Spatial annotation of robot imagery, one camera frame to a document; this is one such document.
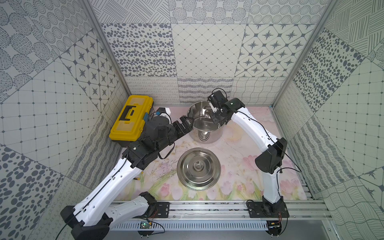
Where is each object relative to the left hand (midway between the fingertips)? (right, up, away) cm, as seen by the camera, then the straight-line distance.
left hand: (188, 119), depth 63 cm
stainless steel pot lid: (+4, -30, +23) cm, 38 cm away
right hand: (+17, +1, +22) cm, 27 cm away
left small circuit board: (-21, -52, +8) cm, 56 cm away
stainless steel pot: (+9, -8, +30) cm, 32 cm away
